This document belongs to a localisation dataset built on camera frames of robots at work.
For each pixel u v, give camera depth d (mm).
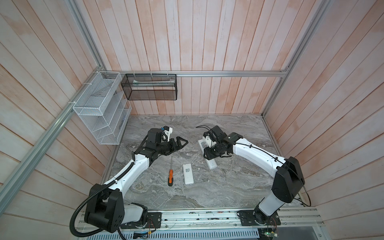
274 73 953
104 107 726
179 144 714
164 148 709
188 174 880
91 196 389
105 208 402
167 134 760
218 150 701
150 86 1034
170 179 845
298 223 736
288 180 434
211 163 804
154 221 733
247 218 730
